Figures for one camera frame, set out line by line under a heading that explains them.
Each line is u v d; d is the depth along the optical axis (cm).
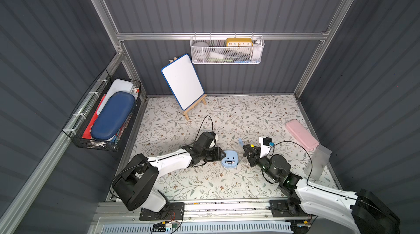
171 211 72
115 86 77
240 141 96
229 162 85
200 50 83
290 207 66
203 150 68
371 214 42
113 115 68
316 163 88
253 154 71
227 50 89
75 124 60
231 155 87
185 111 102
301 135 97
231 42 87
